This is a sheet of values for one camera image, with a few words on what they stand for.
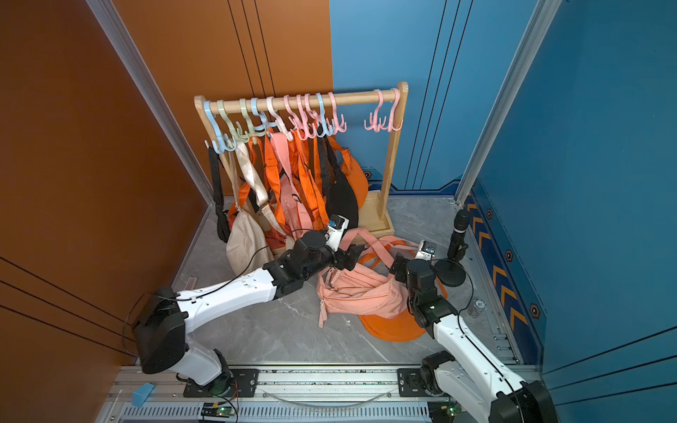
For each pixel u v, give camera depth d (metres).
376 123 0.74
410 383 0.72
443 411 0.70
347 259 0.69
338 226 0.66
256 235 0.89
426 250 0.70
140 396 0.71
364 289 0.85
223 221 0.87
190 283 0.94
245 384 0.74
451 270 0.92
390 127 0.73
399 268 0.75
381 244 0.98
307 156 0.81
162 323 0.42
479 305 0.82
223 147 0.69
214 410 0.71
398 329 0.83
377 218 1.11
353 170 1.06
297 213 0.85
